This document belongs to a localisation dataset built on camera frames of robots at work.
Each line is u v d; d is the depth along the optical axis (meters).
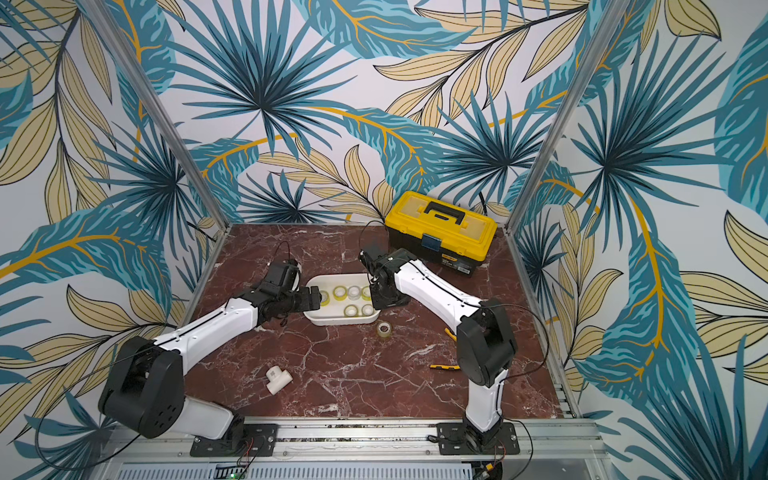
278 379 0.80
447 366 0.85
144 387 0.42
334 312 0.97
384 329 0.92
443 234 0.96
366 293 1.00
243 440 0.71
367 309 0.96
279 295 0.68
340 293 1.00
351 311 0.95
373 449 0.73
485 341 0.47
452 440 0.72
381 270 0.61
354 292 1.01
